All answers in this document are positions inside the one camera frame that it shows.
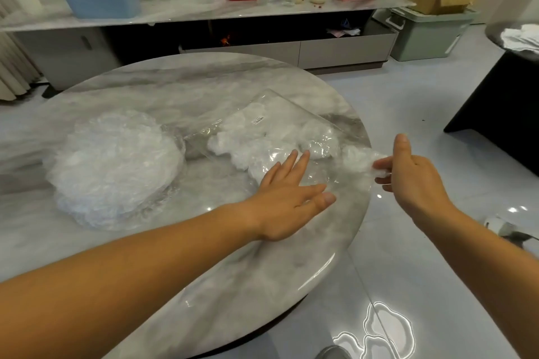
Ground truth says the person's right hand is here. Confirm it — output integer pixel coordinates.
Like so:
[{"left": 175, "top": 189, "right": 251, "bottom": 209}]
[{"left": 373, "top": 133, "right": 461, "bottom": 227}]

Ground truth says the green storage bin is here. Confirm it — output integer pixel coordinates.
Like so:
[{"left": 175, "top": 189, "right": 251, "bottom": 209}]
[{"left": 387, "top": 7, "right": 478, "bottom": 63}]

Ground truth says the grey sneaker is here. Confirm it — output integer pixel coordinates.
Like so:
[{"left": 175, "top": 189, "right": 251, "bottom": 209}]
[{"left": 316, "top": 344, "right": 353, "bottom": 359}]

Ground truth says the clear bag of caps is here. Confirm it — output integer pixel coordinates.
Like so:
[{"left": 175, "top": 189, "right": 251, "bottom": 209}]
[{"left": 207, "top": 102, "right": 342, "bottom": 185}]

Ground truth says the beige curtain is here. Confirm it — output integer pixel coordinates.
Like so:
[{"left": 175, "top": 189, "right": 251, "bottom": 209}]
[{"left": 0, "top": 0, "right": 43, "bottom": 103}]

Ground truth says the black table base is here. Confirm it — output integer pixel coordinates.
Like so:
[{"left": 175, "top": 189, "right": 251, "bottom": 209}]
[{"left": 192, "top": 294, "right": 309, "bottom": 359}]

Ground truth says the person's right forearm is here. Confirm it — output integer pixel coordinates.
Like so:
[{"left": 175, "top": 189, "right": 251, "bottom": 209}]
[{"left": 425, "top": 205, "right": 539, "bottom": 359}]

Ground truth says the person's left forearm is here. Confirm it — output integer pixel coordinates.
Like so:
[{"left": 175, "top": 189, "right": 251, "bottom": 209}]
[{"left": 0, "top": 203, "right": 258, "bottom": 359}]

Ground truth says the clear plastic bag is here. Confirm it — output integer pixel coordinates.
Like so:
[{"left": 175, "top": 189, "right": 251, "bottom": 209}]
[{"left": 198, "top": 89, "right": 373, "bottom": 197}]

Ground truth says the pile of clear plastic caps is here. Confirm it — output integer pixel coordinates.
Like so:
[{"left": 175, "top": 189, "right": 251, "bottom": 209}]
[{"left": 44, "top": 111, "right": 187, "bottom": 231}]

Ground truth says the long grey low cabinet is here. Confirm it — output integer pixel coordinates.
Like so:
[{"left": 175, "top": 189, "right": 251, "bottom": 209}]
[{"left": 0, "top": 0, "right": 415, "bottom": 92}]

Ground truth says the clear plastic cover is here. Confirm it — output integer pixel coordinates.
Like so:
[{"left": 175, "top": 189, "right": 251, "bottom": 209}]
[{"left": 340, "top": 146, "right": 390, "bottom": 176}]

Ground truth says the person's left hand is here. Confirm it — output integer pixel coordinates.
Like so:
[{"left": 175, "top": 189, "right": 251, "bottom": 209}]
[{"left": 234, "top": 149, "right": 338, "bottom": 243}]

